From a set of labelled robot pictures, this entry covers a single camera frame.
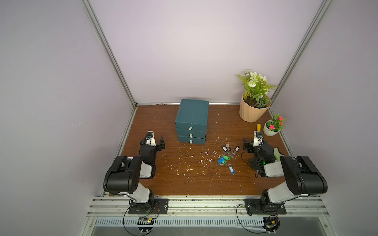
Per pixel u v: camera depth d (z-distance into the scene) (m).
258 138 0.78
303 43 0.83
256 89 0.90
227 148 0.95
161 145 0.85
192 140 0.94
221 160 0.90
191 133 0.89
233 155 0.92
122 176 0.46
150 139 0.77
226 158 0.90
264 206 0.67
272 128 0.92
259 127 1.03
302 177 0.51
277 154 0.91
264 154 0.69
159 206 0.73
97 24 0.76
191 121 0.81
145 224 0.72
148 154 0.69
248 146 0.82
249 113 0.99
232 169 0.85
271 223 0.70
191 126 0.83
